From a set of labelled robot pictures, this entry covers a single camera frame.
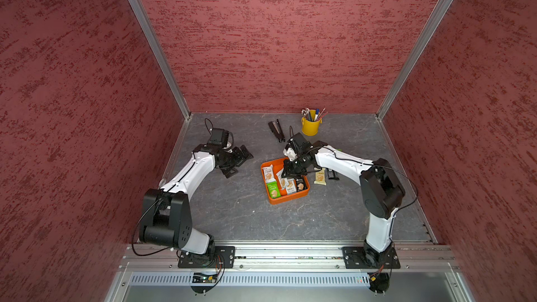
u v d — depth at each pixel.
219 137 0.70
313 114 1.09
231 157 0.76
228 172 0.79
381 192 0.50
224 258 0.75
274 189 0.88
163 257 0.75
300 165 0.77
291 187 0.90
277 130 1.11
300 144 0.74
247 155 0.78
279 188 0.88
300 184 0.92
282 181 0.87
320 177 0.95
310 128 1.07
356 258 0.74
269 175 0.92
